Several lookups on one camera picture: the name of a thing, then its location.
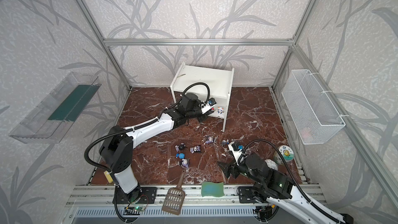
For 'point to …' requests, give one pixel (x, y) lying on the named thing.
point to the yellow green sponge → (108, 177)
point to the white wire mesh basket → (314, 118)
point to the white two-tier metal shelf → (219, 82)
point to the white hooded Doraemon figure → (220, 110)
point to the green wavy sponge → (212, 189)
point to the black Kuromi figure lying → (181, 146)
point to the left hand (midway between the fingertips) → (213, 104)
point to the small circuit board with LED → (134, 208)
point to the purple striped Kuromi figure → (184, 163)
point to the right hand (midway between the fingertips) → (224, 153)
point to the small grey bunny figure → (224, 142)
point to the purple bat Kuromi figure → (196, 148)
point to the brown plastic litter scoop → (174, 199)
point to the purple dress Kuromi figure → (209, 139)
